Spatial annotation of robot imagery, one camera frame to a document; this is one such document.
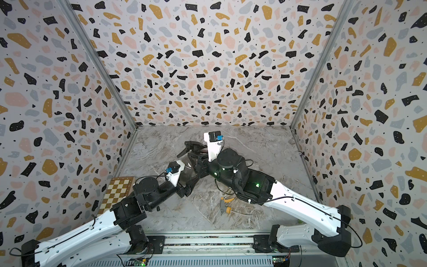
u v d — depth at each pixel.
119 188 0.88
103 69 0.90
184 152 0.53
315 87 0.99
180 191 0.59
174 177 0.55
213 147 0.49
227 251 0.73
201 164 0.49
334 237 0.39
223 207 0.84
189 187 0.59
